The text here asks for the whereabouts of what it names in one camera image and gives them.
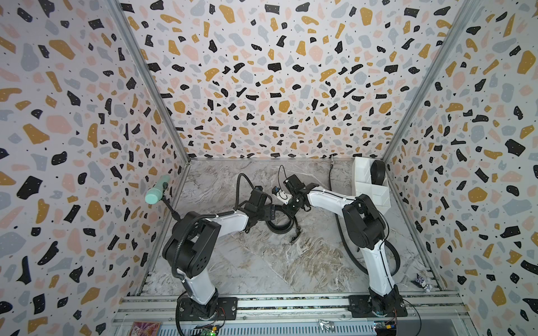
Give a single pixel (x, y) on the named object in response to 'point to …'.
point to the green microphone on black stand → (156, 194)
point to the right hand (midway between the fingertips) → (289, 208)
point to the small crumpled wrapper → (420, 282)
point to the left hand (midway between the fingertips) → (271, 209)
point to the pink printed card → (145, 328)
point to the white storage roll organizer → (361, 175)
